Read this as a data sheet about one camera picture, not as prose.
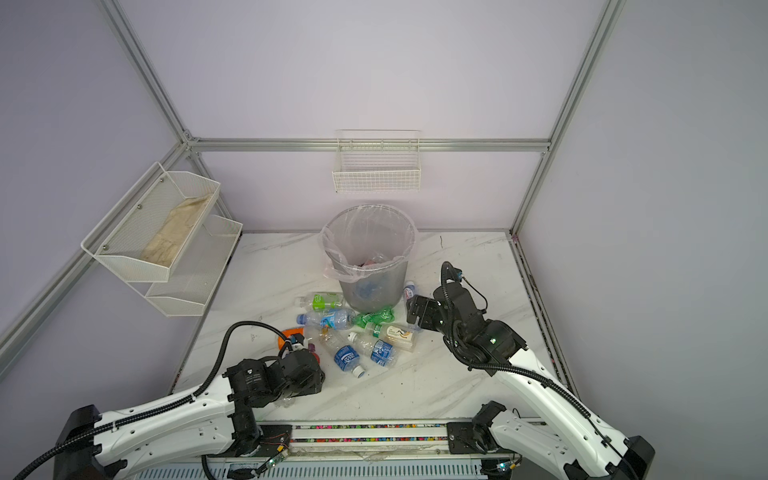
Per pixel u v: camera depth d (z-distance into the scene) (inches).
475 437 25.9
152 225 31.3
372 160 37.4
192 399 19.0
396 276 33.6
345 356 32.2
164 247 29.6
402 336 33.8
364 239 39.0
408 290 38.6
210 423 23.7
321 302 36.7
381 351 32.9
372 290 36.7
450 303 19.7
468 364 19.2
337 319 33.9
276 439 28.9
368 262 33.6
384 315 34.9
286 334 28.4
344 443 29.4
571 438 16.0
